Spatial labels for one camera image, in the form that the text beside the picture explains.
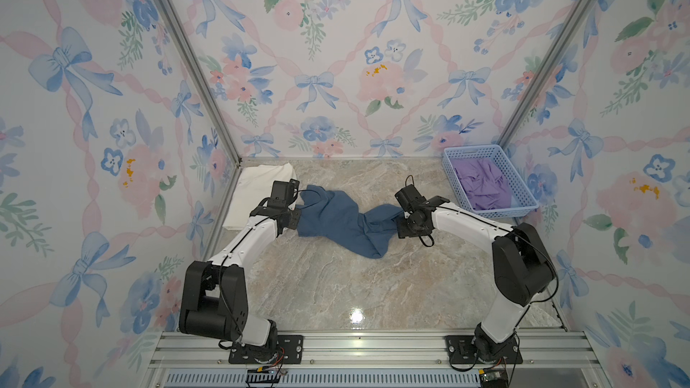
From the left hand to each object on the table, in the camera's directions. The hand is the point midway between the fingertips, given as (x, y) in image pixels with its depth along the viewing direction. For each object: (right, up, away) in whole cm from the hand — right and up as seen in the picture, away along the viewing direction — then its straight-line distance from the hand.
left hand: (285, 210), depth 91 cm
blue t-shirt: (+16, -3, +6) cm, 17 cm away
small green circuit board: (+60, -44, -18) cm, 76 cm away
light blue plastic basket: (+88, +3, +12) cm, 89 cm away
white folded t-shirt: (-17, +8, +18) cm, 26 cm away
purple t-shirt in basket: (+77, +8, +19) cm, 79 cm away
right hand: (+42, -6, +2) cm, 43 cm away
